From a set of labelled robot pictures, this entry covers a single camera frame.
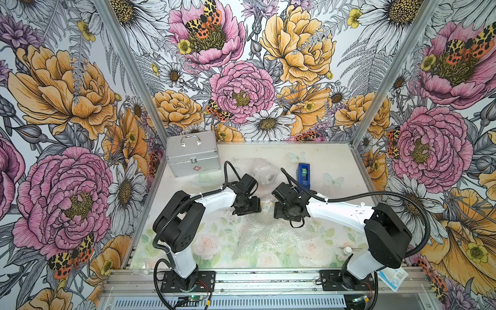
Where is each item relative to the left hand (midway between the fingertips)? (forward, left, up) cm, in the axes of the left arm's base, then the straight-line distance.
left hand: (253, 215), depth 90 cm
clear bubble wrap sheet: (+22, -7, +4) cm, 23 cm away
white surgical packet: (-26, -53, -1) cm, 59 cm away
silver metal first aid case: (+26, +29, +14) cm, 42 cm away
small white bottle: (-17, -37, +3) cm, 41 cm away
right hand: (-3, -13, +3) cm, 13 cm away
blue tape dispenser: (+20, -26, +5) cm, 33 cm away
